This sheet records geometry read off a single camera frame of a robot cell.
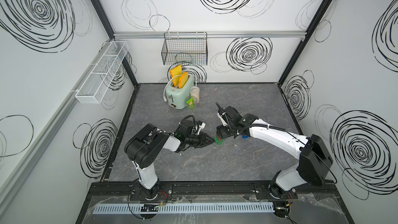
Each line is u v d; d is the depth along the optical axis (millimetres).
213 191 754
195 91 1024
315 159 420
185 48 1239
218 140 862
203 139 797
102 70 789
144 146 470
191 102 1022
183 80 937
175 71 984
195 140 803
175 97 963
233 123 633
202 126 864
